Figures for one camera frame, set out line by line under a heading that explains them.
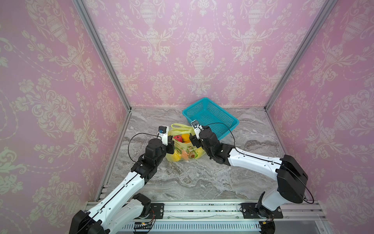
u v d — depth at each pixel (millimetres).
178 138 970
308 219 740
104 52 872
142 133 619
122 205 472
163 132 655
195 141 713
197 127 664
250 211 730
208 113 1166
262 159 490
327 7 687
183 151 849
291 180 431
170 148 698
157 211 744
